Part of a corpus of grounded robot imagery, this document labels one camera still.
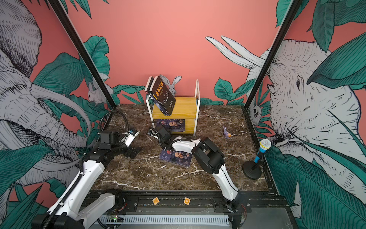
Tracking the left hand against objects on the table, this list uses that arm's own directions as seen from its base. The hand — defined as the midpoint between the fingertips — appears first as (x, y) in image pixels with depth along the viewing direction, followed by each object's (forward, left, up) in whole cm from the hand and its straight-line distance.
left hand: (134, 140), depth 81 cm
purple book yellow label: (+16, -15, +13) cm, 25 cm away
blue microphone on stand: (-15, -69, -15) cm, 73 cm away
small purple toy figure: (+11, -60, -14) cm, 63 cm away
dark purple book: (+17, -21, -9) cm, 28 cm away
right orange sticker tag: (-29, -29, -15) cm, 44 cm away
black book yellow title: (+22, -17, +14) cm, 31 cm away
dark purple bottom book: (-5, -27, -16) cm, 31 cm away
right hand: (+14, -14, -8) cm, 22 cm away
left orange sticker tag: (-29, -12, -15) cm, 35 cm away
